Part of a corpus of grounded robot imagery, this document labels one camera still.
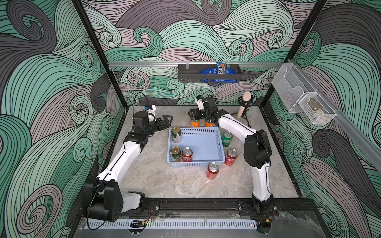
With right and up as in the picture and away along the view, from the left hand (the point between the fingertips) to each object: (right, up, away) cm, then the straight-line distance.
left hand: (167, 117), depth 80 cm
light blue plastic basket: (+25, -19, +21) cm, 37 cm away
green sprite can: (+35, -13, +9) cm, 39 cm away
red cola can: (+36, -22, +1) cm, 42 cm away
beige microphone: (+48, +12, +8) cm, 50 cm away
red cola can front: (+11, -21, +1) cm, 24 cm away
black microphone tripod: (+53, +10, +15) cm, 56 cm away
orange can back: (+16, -4, +18) cm, 25 cm away
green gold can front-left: (+5, -21, +2) cm, 22 cm away
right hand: (+17, +4, +15) cm, 23 cm away
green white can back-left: (+4, -11, +10) cm, 16 cm away
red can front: (+25, -27, -4) cm, 37 cm away
